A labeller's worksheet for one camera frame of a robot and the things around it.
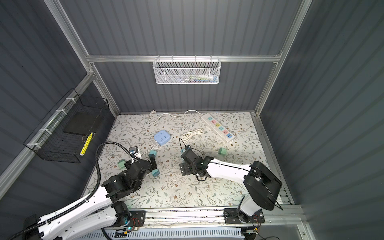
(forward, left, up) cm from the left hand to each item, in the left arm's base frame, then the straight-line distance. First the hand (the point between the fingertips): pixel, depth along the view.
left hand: (146, 157), depth 77 cm
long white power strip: (+30, -44, -13) cm, 55 cm away
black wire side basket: (+8, +39, +11) cm, 41 cm away
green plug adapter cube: (+10, -45, -15) cm, 48 cm away
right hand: (-1, -22, -12) cm, 25 cm away
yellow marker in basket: (+3, +26, +10) cm, 28 cm away
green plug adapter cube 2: (+5, +20, -16) cm, 26 cm away
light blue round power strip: (+23, -4, -14) cm, 27 cm away
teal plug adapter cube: (+12, +1, -15) cm, 20 cm away
